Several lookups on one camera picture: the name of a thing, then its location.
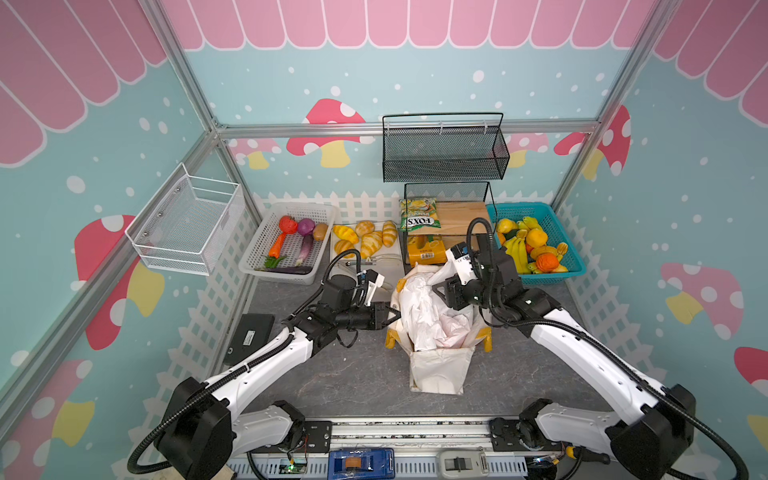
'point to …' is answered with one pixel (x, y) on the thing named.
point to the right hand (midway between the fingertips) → (439, 283)
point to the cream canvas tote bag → (435, 370)
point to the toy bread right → (389, 233)
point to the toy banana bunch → (517, 248)
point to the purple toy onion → (306, 226)
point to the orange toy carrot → (275, 249)
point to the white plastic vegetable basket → (268, 230)
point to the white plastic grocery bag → (432, 322)
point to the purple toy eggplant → (306, 246)
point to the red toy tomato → (288, 225)
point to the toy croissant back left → (345, 233)
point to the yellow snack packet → (423, 252)
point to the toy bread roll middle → (364, 227)
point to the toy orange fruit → (547, 262)
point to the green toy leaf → (271, 262)
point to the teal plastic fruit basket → (547, 219)
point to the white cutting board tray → (390, 262)
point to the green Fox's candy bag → (420, 212)
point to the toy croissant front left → (342, 246)
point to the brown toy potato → (319, 231)
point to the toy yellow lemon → (536, 237)
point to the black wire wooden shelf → (459, 201)
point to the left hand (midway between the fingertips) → (399, 321)
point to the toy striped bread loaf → (370, 244)
